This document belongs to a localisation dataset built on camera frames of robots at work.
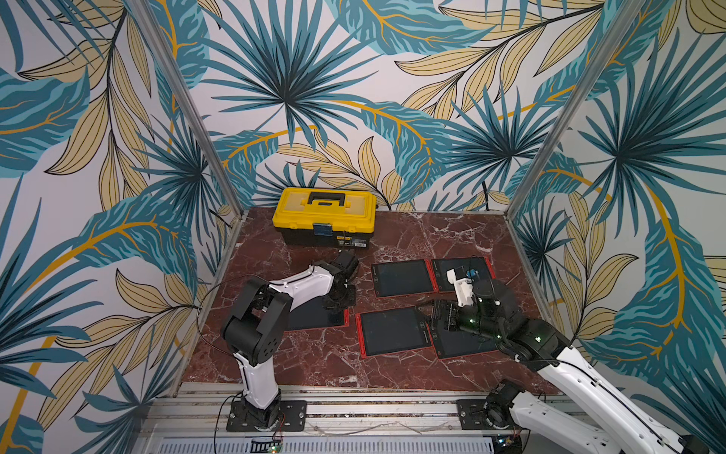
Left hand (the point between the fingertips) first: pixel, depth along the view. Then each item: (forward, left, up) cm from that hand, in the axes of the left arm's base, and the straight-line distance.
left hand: (346, 307), depth 92 cm
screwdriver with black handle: (+13, -59, 0) cm, 60 cm away
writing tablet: (-2, +10, -2) cm, 10 cm away
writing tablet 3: (-7, -15, -1) cm, 16 cm away
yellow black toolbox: (+26, +4, +15) cm, 30 cm away
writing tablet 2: (+13, -19, -2) cm, 23 cm away
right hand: (-9, -21, +20) cm, 31 cm away
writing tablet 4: (-11, -33, -1) cm, 35 cm away
